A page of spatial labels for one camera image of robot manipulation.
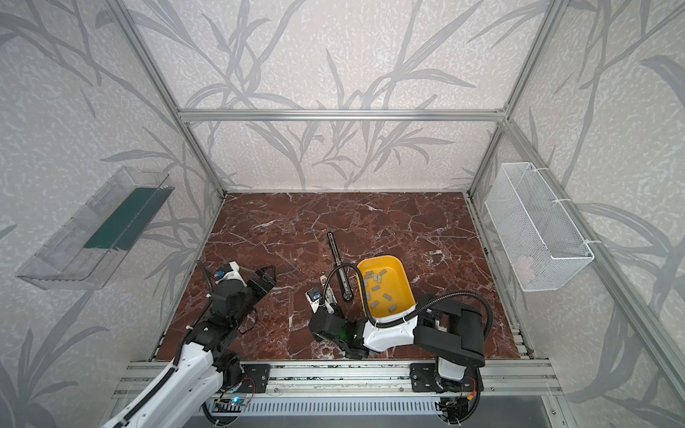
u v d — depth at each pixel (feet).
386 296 2.94
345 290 2.91
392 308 2.84
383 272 3.16
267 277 2.44
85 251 2.10
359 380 2.46
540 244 2.00
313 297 2.32
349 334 2.06
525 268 2.37
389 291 2.98
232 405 2.35
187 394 1.82
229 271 2.39
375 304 2.98
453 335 1.45
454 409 2.37
